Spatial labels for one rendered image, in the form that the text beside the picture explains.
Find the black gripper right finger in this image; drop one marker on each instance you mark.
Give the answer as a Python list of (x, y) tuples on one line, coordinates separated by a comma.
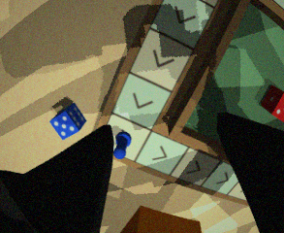
[(256, 152)]

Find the blue die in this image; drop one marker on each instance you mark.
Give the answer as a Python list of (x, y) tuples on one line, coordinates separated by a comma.
[(68, 122)]

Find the blue pawn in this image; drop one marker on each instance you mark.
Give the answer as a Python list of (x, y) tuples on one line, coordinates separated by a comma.
[(123, 141)]

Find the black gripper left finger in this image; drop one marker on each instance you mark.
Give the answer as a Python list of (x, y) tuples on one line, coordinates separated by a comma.
[(67, 193)]

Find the red die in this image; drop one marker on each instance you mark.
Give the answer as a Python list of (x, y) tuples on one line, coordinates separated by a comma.
[(274, 102)]

